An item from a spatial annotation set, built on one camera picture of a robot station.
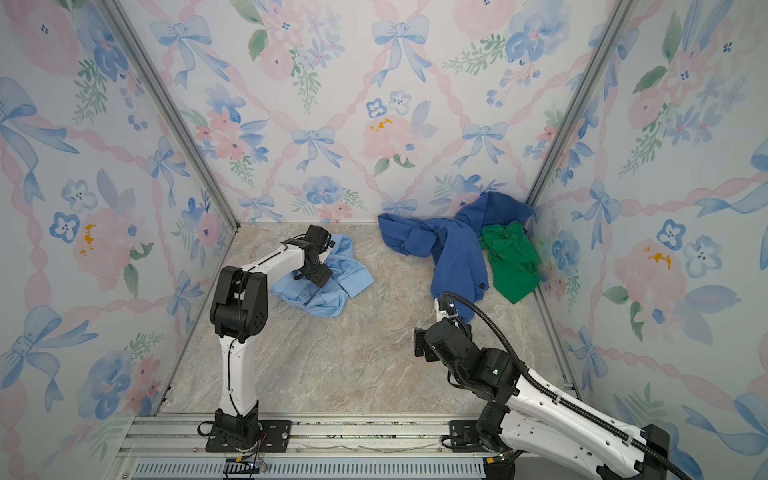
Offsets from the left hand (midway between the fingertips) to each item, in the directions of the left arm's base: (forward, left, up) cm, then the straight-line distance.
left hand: (312, 268), depth 104 cm
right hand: (-28, -37, +13) cm, 49 cm away
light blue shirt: (-13, -7, +1) cm, 15 cm away
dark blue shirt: (-6, -49, +7) cm, 49 cm away
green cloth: (+5, -72, 0) cm, 72 cm away
